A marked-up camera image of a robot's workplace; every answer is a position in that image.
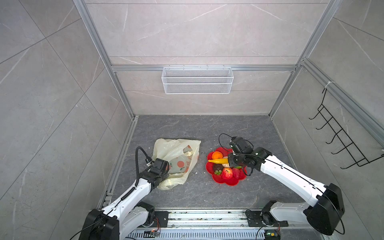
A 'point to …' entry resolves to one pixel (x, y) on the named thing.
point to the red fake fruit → (227, 173)
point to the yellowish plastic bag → (182, 155)
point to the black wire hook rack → (360, 160)
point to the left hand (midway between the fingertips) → (162, 170)
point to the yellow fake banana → (220, 161)
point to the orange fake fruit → (217, 155)
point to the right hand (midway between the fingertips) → (230, 157)
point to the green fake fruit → (238, 167)
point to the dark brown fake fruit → (217, 167)
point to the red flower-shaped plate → (218, 178)
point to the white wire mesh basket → (197, 80)
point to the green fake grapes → (218, 172)
